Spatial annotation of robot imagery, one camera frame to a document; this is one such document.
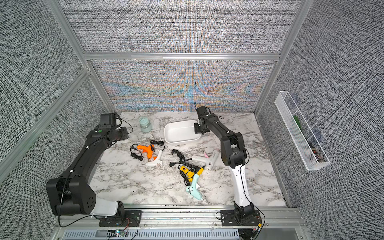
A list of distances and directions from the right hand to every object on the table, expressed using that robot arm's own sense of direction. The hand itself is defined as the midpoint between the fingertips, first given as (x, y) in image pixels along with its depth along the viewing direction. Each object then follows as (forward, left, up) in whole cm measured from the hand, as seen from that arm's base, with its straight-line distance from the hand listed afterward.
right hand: (199, 125), depth 103 cm
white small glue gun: (-24, +26, -6) cm, 36 cm away
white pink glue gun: (-22, -6, -4) cm, 23 cm away
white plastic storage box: (-2, +13, -4) cm, 13 cm away
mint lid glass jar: (+2, +38, -2) cm, 38 cm away
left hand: (-13, +43, +12) cm, 46 cm away
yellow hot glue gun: (-32, +5, -4) cm, 33 cm away
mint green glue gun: (-40, +4, -4) cm, 41 cm away
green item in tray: (-17, -47, +24) cm, 56 cm away
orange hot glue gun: (-15, +34, -5) cm, 38 cm away
